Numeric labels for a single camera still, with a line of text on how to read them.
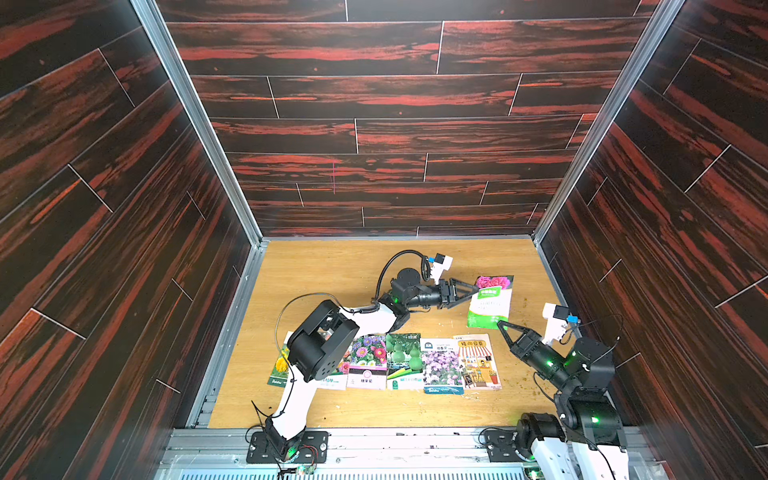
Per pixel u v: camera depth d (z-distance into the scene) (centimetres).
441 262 79
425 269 80
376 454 73
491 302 72
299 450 73
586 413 49
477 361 88
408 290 71
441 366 86
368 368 88
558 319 61
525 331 63
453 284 73
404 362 88
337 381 84
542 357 60
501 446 73
